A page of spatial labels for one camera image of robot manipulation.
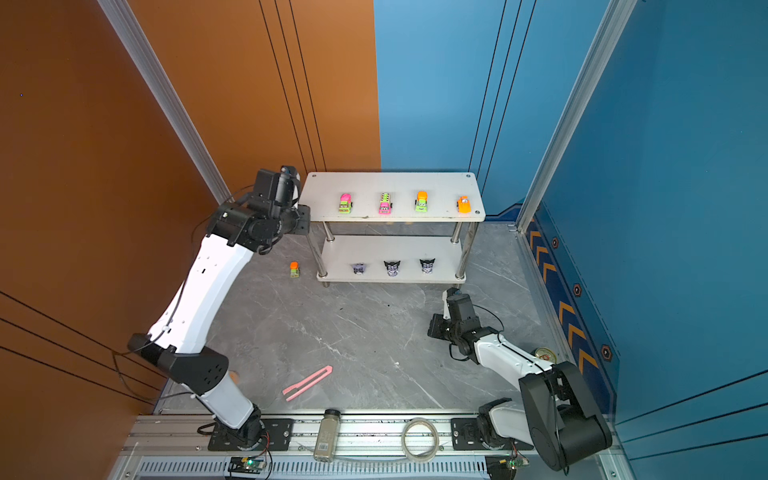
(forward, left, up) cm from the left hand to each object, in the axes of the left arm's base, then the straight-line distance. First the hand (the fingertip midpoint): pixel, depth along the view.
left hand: (300, 211), depth 73 cm
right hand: (-13, -34, -33) cm, 49 cm away
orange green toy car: (+7, +11, -33) cm, 36 cm away
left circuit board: (-48, +11, -38) cm, 62 cm away
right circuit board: (-48, -50, -38) cm, 79 cm away
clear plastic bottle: (-44, -8, -32) cm, 55 cm away
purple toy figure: (+2, -12, -26) cm, 29 cm away
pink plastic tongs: (-31, 0, -36) cm, 47 cm away
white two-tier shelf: (+30, -23, -36) cm, 52 cm away
